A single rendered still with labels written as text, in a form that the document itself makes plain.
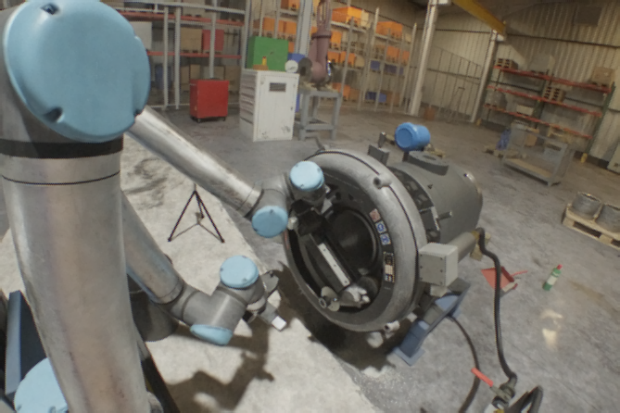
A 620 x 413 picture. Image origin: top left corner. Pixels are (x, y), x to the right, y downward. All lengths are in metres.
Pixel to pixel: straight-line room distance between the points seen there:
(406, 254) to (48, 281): 0.83
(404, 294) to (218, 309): 0.58
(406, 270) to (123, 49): 0.86
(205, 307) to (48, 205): 0.46
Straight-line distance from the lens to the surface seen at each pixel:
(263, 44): 8.18
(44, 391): 0.70
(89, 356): 0.39
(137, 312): 1.44
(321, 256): 1.14
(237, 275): 0.68
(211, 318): 0.67
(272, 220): 0.71
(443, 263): 0.86
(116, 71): 0.28
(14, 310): 0.99
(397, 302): 0.99
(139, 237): 0.56
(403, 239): 0.89
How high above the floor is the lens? 1.25
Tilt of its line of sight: 27 degrees down
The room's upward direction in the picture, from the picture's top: 8 degrees clockwise
